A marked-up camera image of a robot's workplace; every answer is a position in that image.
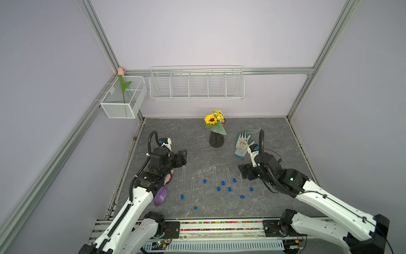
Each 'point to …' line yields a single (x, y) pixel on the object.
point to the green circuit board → (158, 245)
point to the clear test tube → (229, 175)
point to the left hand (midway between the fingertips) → (181, 153)
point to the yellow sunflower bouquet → (215, 122)
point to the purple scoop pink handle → (162, 193)
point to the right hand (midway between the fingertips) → (246, 163)
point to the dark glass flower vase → (215, 139)
